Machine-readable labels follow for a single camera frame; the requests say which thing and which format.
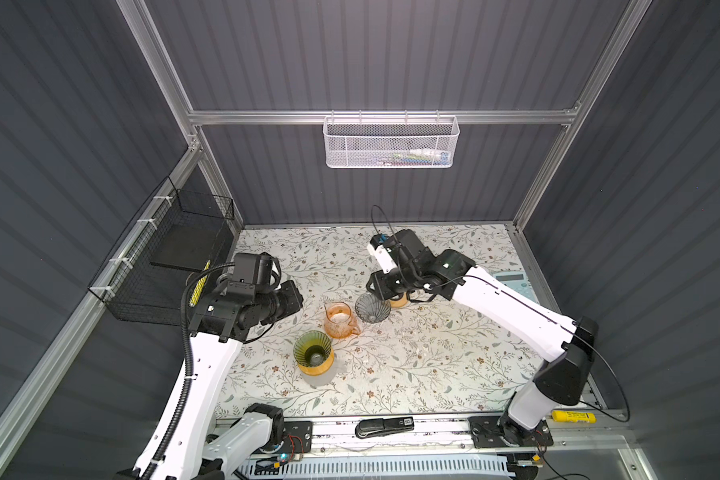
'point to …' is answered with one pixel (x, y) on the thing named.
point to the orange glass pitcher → (338, 320)
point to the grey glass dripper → (372, 309)
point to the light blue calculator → (519, 281)
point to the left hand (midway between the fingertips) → (302, 297)
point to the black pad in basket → (187, 245)
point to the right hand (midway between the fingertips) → (373, 287)
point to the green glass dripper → (312, 348)
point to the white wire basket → (390, 141)
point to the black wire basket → (133, 289)
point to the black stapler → (380, 426)
